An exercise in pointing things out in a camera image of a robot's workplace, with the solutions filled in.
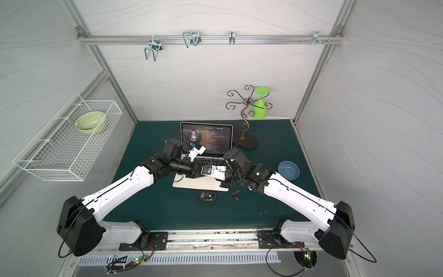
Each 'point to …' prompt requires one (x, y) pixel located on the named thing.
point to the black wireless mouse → (208, 196)
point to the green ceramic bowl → (91, 122)
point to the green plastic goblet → (260, 109)
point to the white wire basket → (61, 152)
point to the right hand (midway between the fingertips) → (215, 170)
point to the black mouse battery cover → (235, 195)
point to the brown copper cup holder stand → (247, 104)
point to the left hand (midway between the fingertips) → (212, 174)
